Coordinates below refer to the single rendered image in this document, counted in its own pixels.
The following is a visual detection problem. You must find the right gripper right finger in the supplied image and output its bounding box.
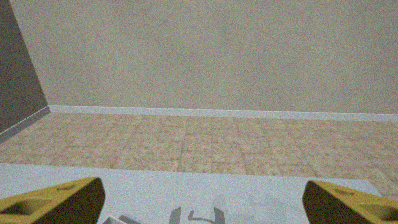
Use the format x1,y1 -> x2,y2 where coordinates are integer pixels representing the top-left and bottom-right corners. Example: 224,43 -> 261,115
302,180 -> 398,224

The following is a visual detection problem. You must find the grey open-top box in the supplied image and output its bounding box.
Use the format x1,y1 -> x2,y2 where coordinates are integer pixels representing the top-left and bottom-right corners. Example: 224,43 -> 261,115
101,215 -> 127,224

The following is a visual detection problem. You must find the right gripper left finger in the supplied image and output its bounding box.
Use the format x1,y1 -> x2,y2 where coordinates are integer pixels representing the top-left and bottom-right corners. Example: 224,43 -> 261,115
0,177 -> 106,224

